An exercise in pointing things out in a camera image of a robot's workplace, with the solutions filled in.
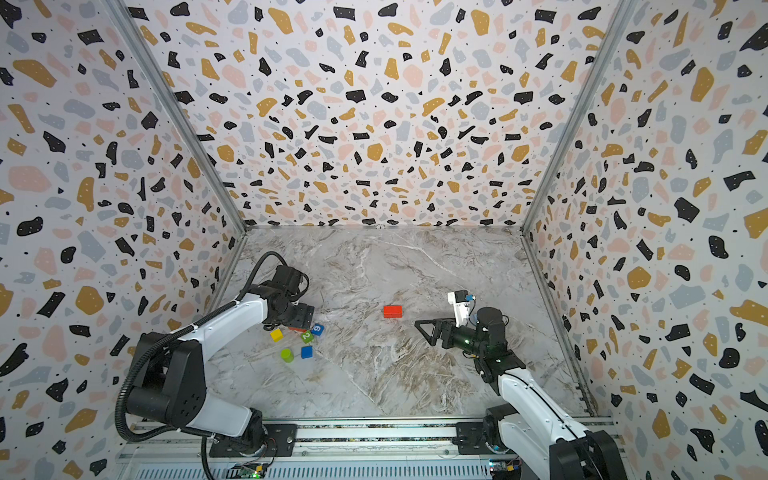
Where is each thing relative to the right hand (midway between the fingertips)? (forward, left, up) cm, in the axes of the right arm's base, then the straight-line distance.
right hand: (422, 320), depth 79 cm
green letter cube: (+1, +34, -14) cm, 37 cm away
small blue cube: (-4, +34, -14) cm, 37 cm away
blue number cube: (+3, +32, -14) cm, 35 cm away
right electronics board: (-30, -19, -15) cm, 39 cm away
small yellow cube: (+1, +44, -13) cm, 46 cm away
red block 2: (+4, +38, -14) cm, 41 cm away
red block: (+10, +8, -15) cm, 20 cm away
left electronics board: (-32, +41, -14) cm, 54 cm away
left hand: (+6, +38, -8) cm, 39 cm away
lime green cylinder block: (-5, +38, -12) cm, 41 cm away
